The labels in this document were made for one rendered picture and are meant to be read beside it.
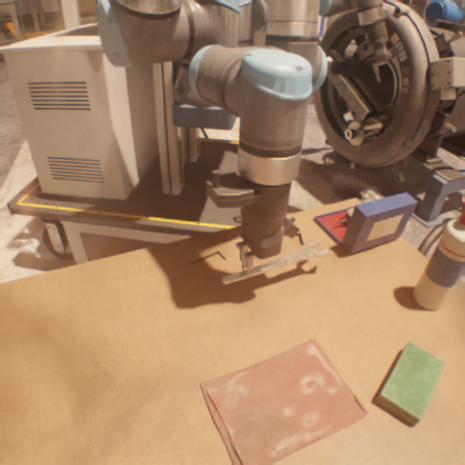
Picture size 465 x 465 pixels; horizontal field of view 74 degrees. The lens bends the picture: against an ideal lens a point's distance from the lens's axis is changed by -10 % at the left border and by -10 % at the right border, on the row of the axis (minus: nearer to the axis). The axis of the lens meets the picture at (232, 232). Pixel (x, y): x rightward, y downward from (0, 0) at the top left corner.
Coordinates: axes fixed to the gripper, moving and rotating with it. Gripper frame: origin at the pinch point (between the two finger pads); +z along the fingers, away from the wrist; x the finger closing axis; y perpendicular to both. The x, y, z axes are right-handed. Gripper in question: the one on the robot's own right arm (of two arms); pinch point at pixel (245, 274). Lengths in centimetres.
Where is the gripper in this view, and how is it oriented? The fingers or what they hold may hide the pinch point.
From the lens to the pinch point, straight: 62.9
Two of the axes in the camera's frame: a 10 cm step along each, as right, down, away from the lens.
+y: 9.0, -2.5, 3.7
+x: -4.4, -5.7, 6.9
